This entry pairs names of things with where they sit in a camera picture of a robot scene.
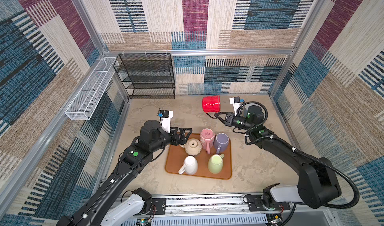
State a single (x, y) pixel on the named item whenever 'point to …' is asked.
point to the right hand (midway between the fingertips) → (215, 116)
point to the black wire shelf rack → (148, 75)
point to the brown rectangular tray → (200, 155)
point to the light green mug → (215, 163)
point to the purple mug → (221, 142)
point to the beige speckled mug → (193, 146)
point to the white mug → (190, 166)
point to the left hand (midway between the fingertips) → (185, 127)
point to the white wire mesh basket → (81, 108)
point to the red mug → (211, 103)
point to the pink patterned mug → (207, 138)
